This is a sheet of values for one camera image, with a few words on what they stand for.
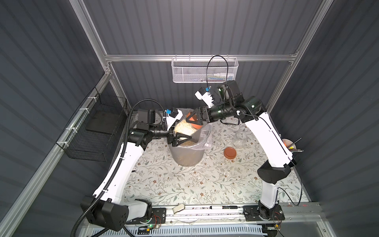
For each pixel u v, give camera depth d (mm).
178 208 738
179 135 602
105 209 374
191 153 829
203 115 540
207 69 1018
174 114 557
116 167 426
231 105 473
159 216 723
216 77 937
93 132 736
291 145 885
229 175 869
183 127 601
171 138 578
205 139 707
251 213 732
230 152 963
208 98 571
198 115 529
